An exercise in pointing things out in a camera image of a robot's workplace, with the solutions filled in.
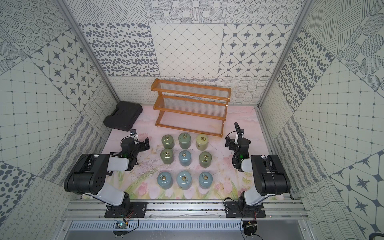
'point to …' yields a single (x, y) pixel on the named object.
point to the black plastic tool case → (124, 116)
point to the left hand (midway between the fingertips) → (144, 138)
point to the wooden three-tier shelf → (190, 107)
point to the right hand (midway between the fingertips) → (236, 138)
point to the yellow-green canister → (202, 142)
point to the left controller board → (120, 224)
